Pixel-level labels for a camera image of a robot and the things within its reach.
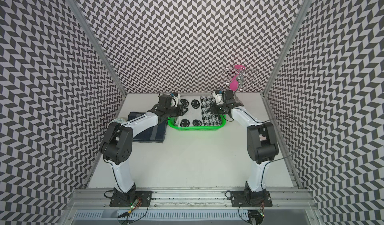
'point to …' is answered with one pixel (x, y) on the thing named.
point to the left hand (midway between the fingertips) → (187, 110)
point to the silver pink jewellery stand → (239, 77)
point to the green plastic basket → (172, 123)
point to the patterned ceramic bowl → (120, 120)
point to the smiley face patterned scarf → (198, 113)
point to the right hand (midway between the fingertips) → (210, 110)
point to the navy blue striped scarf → (156, 133)
